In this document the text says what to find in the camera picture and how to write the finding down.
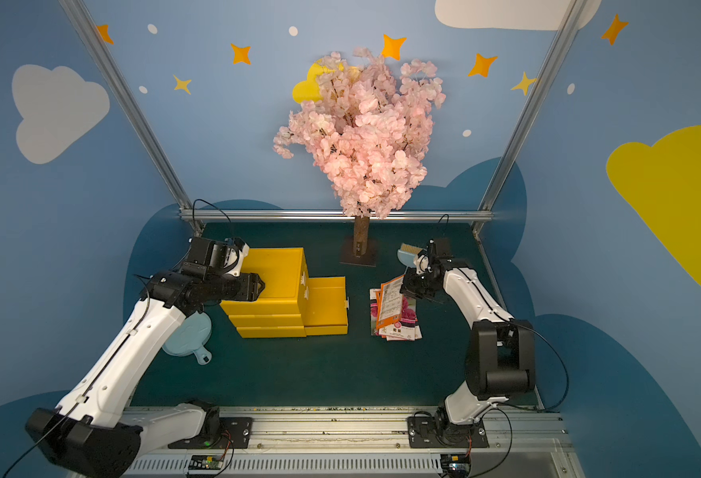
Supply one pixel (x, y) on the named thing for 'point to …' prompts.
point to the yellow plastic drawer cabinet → (280, 309)
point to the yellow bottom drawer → (327, 306)
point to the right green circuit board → (456, 465)
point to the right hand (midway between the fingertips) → (405, 287)
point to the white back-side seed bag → (389, 302)
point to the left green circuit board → (205, 462)
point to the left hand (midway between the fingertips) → (252, 280)
